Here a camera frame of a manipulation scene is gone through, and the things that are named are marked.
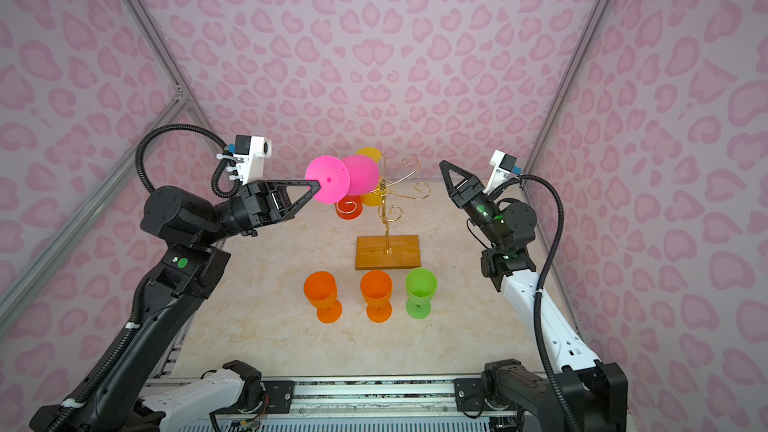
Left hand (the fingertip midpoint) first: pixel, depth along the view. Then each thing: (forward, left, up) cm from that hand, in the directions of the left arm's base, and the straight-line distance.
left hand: (314, 189), depth 45 cm
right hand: (+15, -22, -10) cm, 28 cm away
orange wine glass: (+2, +8, -40) cm, 41 cm away
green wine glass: (+6, -19, -46) cm, 50 cm away
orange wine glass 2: (+3, -7, -40) cm, 41 cm away
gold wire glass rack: (+20, -9, -29) cm, 36 cm away
